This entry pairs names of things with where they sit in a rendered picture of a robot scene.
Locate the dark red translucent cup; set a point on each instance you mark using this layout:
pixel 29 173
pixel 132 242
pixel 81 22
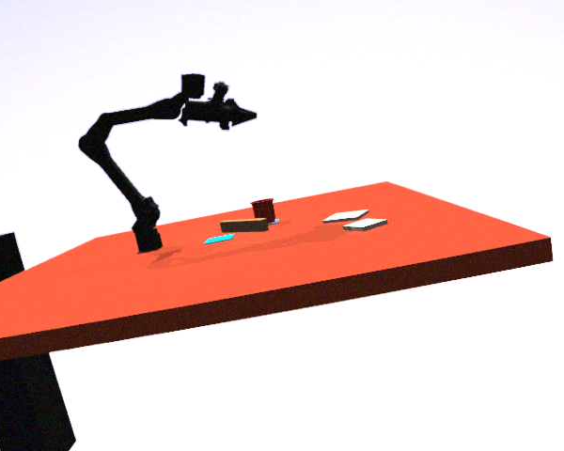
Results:
pixel 264 209

